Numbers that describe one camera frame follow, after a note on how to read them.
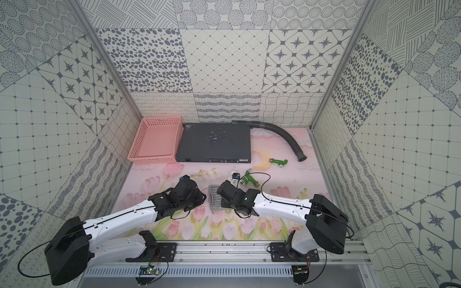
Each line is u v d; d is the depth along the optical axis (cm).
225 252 75
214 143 107
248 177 95
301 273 72
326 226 41
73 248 40
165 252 73
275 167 101
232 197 61
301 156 103
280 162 102
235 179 76
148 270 70
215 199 86
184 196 65
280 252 72
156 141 107
